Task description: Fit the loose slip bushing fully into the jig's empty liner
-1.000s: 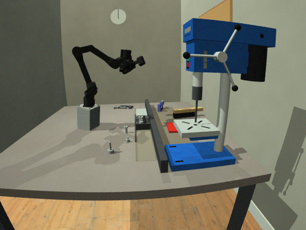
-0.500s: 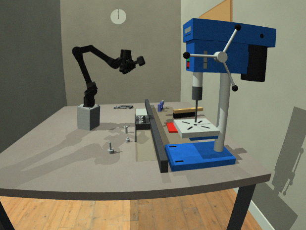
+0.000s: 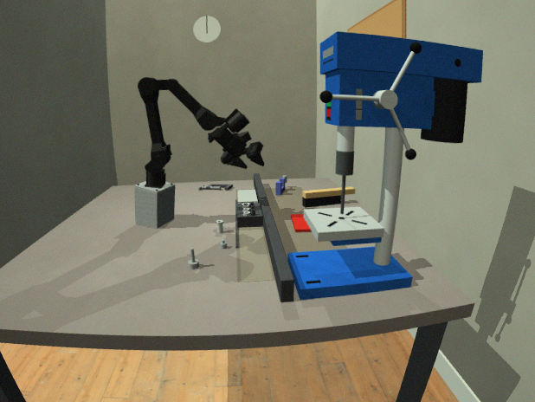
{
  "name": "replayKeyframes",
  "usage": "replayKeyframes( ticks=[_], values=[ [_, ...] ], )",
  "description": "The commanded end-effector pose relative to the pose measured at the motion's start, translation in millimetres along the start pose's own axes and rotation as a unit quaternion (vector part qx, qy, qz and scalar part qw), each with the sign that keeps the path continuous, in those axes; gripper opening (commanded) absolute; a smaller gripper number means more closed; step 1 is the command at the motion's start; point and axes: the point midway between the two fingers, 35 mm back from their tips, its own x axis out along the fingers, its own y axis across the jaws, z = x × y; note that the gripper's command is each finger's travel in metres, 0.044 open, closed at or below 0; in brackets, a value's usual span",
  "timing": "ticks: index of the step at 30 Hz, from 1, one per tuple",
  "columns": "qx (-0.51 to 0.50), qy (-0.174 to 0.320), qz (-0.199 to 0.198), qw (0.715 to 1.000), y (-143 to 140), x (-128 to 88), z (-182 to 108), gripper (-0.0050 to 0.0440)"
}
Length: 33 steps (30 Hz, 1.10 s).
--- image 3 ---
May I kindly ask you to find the blue drill press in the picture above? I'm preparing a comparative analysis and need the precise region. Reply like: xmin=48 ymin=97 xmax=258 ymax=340
xmin=287 ymin=31 xmax=483 ymax=300

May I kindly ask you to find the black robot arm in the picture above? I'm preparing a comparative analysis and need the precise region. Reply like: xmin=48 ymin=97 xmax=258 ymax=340
xmin=138 ymin=77 xmax=251 ymax=188

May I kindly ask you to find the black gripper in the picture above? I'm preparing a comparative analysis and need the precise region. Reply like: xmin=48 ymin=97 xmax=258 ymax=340
xmin=221 ymin=135 xmax=264 ymax=169

